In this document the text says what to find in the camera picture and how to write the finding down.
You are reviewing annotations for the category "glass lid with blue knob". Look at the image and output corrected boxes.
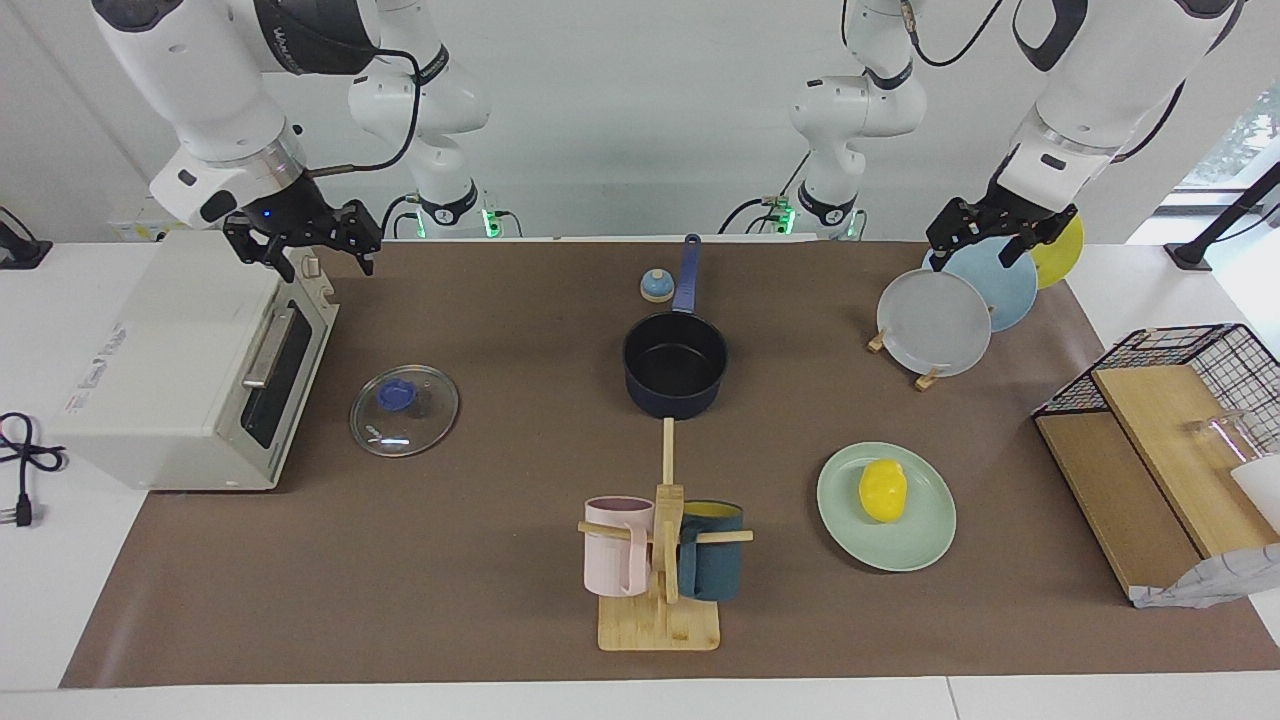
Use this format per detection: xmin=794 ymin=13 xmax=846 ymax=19
xmin=349 ymin=365 xmax=461 ymax=459

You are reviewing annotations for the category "yellow potato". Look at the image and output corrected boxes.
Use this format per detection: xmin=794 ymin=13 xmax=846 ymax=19
xmin=859 ymin=459 xmax=909 ymax=524

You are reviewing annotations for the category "light blue plate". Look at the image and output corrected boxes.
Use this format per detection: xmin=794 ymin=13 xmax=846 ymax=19
xmin=922 ymin=237 xmax=1039 ymax=333

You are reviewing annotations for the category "yellow plate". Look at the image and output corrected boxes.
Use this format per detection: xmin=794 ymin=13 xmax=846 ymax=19
xmin=1030 ymin=213 xmax=1085 ymax=290

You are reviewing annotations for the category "grey plate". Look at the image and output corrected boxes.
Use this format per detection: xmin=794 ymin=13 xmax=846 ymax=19
xmin=877 ymin=268 xmax=993 ymax=378

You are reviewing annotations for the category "wooden plate rack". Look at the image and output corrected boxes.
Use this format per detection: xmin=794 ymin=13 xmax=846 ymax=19
xmin=867 ymin=325 xmax=946 ymax=392

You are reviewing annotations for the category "light green plate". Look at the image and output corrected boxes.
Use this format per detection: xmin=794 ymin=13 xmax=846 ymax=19
xmin=816 ymin=442 xmax=957 ymax=573

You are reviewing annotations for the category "white toaster oven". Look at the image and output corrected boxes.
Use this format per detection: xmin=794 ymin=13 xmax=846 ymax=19
xmin=47 ymin=231 xmax=340 ymax=492

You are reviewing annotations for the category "white power box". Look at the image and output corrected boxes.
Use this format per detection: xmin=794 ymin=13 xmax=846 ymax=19
xmin=108 ymin=212 xmax=191 ymax=243

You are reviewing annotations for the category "black stand with base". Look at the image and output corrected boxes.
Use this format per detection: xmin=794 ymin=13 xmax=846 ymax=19
xmin=1165 ymin=160 xmax=1280 ymax=271

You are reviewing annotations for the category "window with green foliage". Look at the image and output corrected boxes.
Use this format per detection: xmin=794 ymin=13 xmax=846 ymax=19
xmin=1178 ymin=85 xmax=1280 ymax=193

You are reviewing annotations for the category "dark wooden cutting board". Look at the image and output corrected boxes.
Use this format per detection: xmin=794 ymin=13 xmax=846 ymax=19
xmin=1035 ymin=412 xmax=1201 ymax=601

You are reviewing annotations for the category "black table clamp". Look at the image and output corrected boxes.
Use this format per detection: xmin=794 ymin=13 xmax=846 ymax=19
xmin=0 ymin=207 xmax=53 ymax=271

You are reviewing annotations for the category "clear glass cup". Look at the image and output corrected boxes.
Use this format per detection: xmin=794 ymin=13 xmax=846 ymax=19
xmin=1185 ymin=410 xmax=1263 ymax=473

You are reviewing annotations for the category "brown table mat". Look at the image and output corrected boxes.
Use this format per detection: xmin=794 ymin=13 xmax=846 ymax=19
xmin=60 ymin=240 xmax=1280 ymax=689

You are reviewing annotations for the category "white plastic container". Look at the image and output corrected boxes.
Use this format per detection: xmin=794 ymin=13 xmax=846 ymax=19
xmin=1230 ymin=455 xmax=1280 ymax=531

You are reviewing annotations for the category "pink mug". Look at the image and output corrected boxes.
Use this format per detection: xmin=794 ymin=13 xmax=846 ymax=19
xmin=584 ymin=496 xmax=655 ymax=598

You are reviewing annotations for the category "dark teal mug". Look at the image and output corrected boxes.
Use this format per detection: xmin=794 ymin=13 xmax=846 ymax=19
xmin=677 ymin=500 xmax=745 ymax=603

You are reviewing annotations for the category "wooden mug rack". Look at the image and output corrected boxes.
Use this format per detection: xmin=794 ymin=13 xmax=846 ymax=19
xmin=577 ymin=418 xmax=754 ymax=653

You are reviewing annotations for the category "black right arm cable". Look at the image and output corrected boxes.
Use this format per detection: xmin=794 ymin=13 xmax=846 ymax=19
xmin=308 ymin=45 xmax=423 ymax=179

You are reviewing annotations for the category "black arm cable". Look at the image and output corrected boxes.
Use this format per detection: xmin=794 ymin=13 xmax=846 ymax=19
xmin=898 ymin=0 xmax=1004 ymax=69
xmin=308 ymin=45 xmax=423 ymax=179

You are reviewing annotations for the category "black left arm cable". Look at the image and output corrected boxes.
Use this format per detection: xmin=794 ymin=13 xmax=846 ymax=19
xmin=898 ymin=0 xmax=1004 ymax=69

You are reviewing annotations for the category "black cable at base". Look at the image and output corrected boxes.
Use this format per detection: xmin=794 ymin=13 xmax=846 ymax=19
xmin=718 ymin=150 xmax=813 ymax=237

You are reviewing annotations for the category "black wire basket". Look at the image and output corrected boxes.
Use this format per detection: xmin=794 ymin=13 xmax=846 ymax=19
xmin=1032 ymin=323 xmax=1280 ymax=456

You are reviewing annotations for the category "dark blue pot with handle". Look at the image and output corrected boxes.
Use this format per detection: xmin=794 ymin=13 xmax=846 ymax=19
xmin=622 ymin=234 xmax=729 ymax=420

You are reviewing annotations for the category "black power cord with plug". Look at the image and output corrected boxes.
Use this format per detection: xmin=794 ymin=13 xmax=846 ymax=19
xmin=0 ymin=412 xmax=67 ymax=528

